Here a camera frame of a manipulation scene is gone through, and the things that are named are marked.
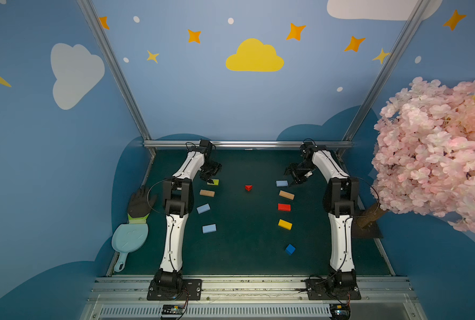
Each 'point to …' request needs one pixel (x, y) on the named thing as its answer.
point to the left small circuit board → (173, 309)
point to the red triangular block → (248, 187)
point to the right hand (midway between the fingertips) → (286, 176)
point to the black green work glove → (140, 205)
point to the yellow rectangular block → (285, 224)
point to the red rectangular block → (284, 207)
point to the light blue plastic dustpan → (126, 238)
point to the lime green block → (216, 182)
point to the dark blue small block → (290, 249)
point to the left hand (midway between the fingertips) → (219, 171)
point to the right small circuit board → (340, 311)
